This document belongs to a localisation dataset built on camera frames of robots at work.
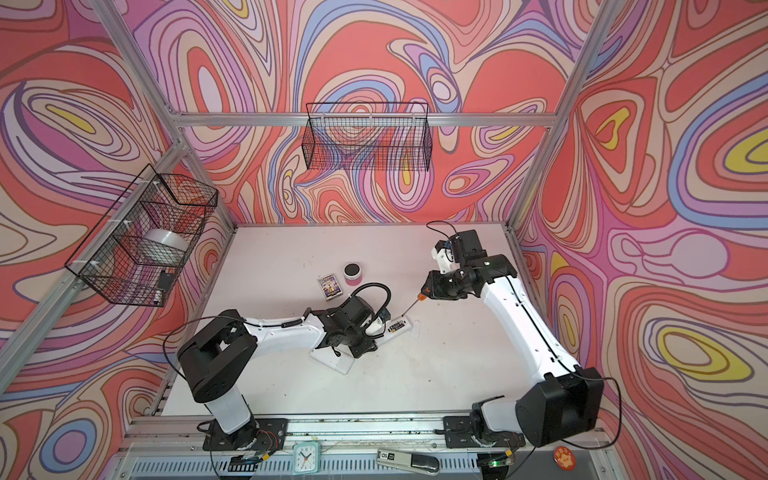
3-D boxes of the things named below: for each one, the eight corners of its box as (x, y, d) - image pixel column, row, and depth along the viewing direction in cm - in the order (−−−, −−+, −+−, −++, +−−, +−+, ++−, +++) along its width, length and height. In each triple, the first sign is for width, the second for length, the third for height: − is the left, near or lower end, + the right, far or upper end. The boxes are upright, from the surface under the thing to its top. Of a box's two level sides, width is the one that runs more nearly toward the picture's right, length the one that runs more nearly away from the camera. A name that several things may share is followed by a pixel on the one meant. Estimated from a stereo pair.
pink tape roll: (343, 285, 103) (342, 277, 99) (345, 270, 107) (344, 262, 103) (361, 285, 103) (360, 277, 99) (362, 270, 107) (361, 262, 103)
